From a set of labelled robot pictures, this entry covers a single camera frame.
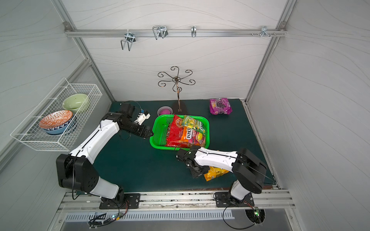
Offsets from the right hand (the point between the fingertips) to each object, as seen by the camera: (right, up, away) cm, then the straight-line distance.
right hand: (200, 171), depth 81 cm
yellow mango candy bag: (+7, +1, -4) cm, 8 cm away
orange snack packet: (-5, +20, +6) cm, 21 cm away
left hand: (-31, +22, +1) cm, 38 cm away
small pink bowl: (-25, +36, +27) cm, 51 cm away
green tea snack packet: (-6, +28, +10) cm, 30 cm away
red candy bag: (-16, +20, +9) cm, 27 cm away
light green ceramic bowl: (-66, +39, -8) cm, 78 cm away
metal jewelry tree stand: (-14, +49, +4) cm, 51 cm away
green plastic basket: (-28, +16, +14) cm, 35 cm away
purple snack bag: (+18, +39, +29) cm, 52 cm away
